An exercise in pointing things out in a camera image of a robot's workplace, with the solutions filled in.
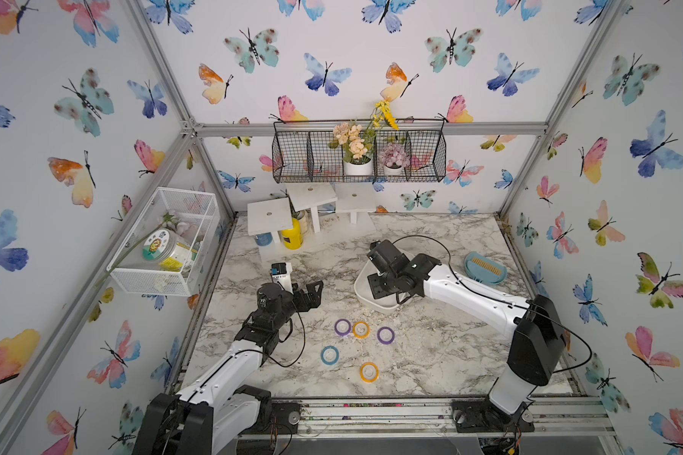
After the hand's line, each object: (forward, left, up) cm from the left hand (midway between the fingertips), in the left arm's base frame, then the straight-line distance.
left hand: (313, 281), depth 84 cm
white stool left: (+26, +17, +2) cm, 31 cm away
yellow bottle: (+22, +10, -6) cm, 24 cm away
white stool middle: (+28, +3, +8) cm, 30 cm away
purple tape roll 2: (-11, -21, -14) cm, 28 cm away
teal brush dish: (+11, -59, -12) cm, 61 cm away
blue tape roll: (-18, -6, -14) cm, 24 cm away
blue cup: (+23, +20, -8) cm, 32 cm away
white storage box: (-5, -22, -6) cm, 23 cm away
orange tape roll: (-10, -14, -14) cm, 22 cm away
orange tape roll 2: (-22, -16, -14) cm, 30 cm away
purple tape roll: (-10, -7, -14) cm, 19 cm away
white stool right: (+34, -14, +2) cm, 37 cm away
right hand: (-1, -19, +1) cm, 19 cm away
